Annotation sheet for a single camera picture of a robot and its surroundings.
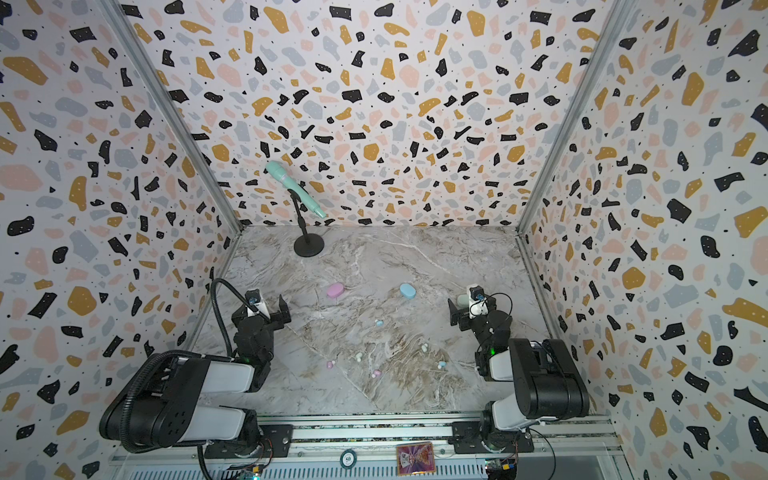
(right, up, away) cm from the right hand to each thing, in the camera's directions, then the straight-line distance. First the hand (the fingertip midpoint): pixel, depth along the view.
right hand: (472, 296), depth 90 cm
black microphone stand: (-57, +17, +25) cm, 65 cm away
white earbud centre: (-34, -17, -3) cm, 38 cm away
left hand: (-60, -1, -2) cm, 60 cm away
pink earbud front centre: (-28, -21, -5) cm, 36 cm away
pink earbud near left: (-42, -19, -5) cm, 46 cm away
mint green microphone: (-59, +38, +3) cm, 71 cm away
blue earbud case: (-20, 0, +12) cm, 23 cm away
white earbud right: (-15, -15, -1) cm, 21 cm away
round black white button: (-34, -36, -19) cm, 53 cm away
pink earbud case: (-44, 0, +11) cm, 46 cm away
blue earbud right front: (-10, -19, -3) cm, 22 cm away
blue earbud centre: (-29, -9, +4) cm, 30 cm away
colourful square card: (-18, -36, -20) cm, 45 cm away
